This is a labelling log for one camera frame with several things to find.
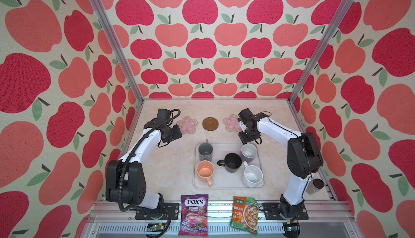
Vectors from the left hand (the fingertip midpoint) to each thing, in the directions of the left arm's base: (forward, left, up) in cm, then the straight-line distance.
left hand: (181, 136), depth 88 cm
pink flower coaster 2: (+18, -32, -11) cm, 38 cm away
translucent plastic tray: (-19, -22, -11) cm, 31 cm away
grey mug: (-5, -14, -6) cm, 16 cm away
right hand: (+1, -39, -6) cm, 40 cm away
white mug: (-17, -39, -10) cm, 44 cm away
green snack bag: (-35, -32, -9) cm, 49 cm away
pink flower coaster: (+17, -1, -12) cm, 21 cm away
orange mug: (-15, -14, -10) cm, 23 cm away
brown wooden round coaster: (+17, -17, -11) cm, 26 cm away
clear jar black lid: (-25, -64, -2) cm, 69 cm away
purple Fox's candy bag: (-36, -9, -8) cm, 38 cm away
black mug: (-11, -28, -10) cm, 32 cm away
